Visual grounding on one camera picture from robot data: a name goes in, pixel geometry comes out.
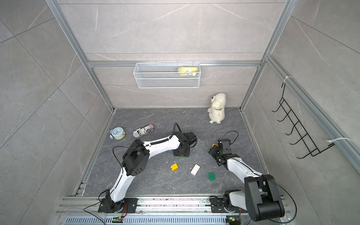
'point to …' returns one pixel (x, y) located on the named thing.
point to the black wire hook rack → (299, 129)
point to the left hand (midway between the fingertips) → (186, 153)
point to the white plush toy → (216, 111)
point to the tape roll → (117, 133)
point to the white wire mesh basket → (167, 75)
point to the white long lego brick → (195, 169)
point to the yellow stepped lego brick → (174, 167)
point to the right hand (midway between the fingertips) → (212, 150)
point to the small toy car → (140, 131)
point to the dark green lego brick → (182, 157)
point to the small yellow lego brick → (213, 144)
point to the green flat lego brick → (211, 176)
